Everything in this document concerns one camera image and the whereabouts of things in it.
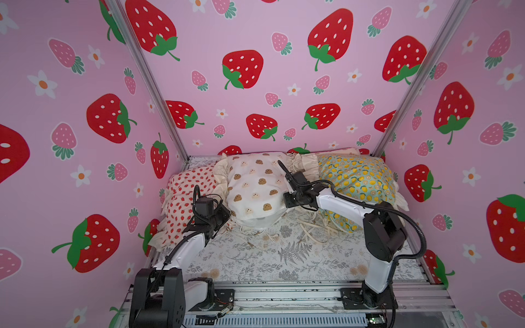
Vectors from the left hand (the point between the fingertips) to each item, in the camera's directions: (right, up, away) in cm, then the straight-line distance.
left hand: (231, 209), depth 89 cm
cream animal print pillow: (+36, +21, +19) cm, 46 cm away
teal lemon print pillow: (+57, +14, -8) cm, 59 cm away
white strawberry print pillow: (-24, +1, +1) cm, 24 cm away
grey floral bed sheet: (+31, -16, -1) cm, 35 cm away
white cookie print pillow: (+11, +10, +6) cm, 16 cm away
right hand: (+23, +4, +2) cm, 24 cm away
